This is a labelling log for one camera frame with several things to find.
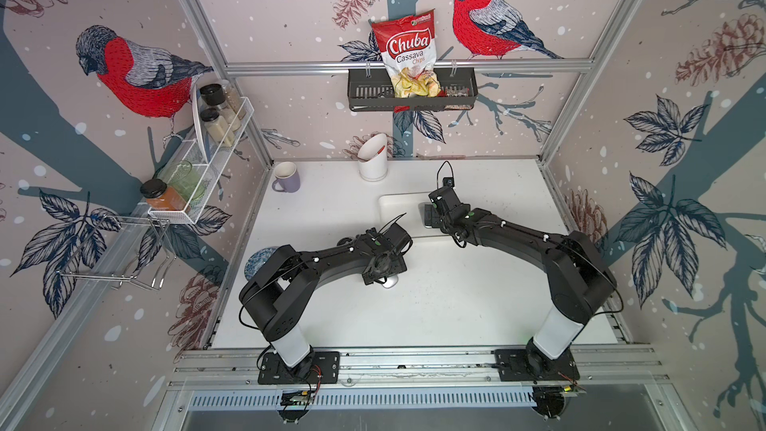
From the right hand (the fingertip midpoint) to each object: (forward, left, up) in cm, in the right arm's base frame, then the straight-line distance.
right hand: (440, 208), depth 94 cm
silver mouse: (-21, +15, -10) cm, 27 cm away
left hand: (-16, +13, -7) cm, 22 cm away
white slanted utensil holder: (+19, +23, +3) cm, 30 cm away
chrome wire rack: (-34, +64, +17) cm, 75 cm away
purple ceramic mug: (+12, +53, 0) cm, 55 cm away
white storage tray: (+6, +10, -9) cm, 15 cm away
